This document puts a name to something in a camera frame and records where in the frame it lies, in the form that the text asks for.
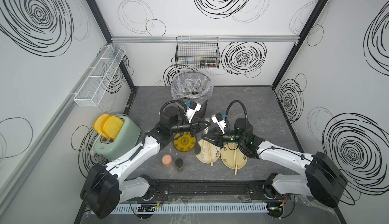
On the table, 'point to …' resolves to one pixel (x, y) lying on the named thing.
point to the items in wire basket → (208, 63)
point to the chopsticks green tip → (210, 155)
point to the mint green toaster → (109, 150)
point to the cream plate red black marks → (227, 157)
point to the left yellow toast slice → (98, 124)
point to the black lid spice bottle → (179, 163)
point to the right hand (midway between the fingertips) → (203, 138)
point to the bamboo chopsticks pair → (235, 158)
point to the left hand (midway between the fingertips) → (209, 124)
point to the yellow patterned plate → (185, 143)
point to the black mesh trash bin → (200, 113)
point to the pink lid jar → (168, 163)
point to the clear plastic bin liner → (191, 85)
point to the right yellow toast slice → (111, 126)
